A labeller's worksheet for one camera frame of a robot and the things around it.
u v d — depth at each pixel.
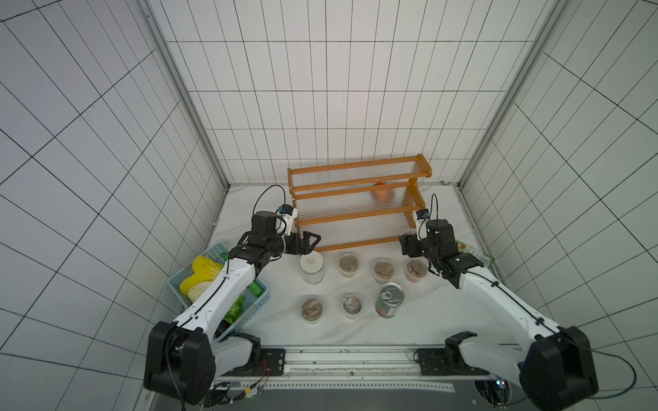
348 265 0.88
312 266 0.83
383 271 0.85
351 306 0.79
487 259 0.94
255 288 0.85
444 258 0.62
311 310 0.78
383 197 1.07
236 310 0.76
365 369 0.73
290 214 0.73
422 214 0.73
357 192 0.98
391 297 0.74
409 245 0.75
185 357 0.40
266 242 0.62
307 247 0.71
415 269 0.86
